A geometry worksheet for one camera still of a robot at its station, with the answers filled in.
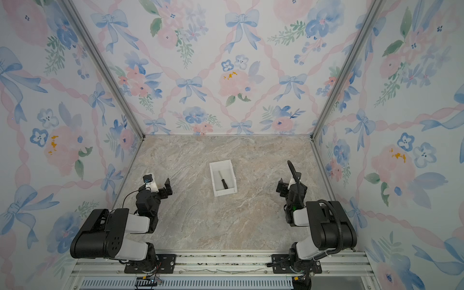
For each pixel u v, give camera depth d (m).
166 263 0.75
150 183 0.77
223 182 0.98
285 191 0.85
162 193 0.81
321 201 0.52
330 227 0.45
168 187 0.84
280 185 0.86
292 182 0.82
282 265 0.73
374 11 0.69
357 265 0.76
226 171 1.02
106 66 0.87
